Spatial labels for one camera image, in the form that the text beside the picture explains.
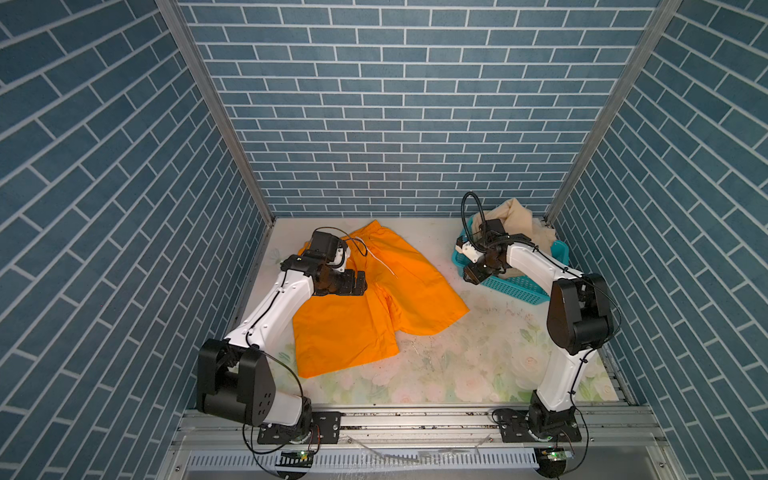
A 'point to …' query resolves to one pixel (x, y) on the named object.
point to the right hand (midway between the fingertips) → (471, 269)
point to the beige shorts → (517, 221)
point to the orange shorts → (405, 292)
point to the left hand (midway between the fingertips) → (354, 284)
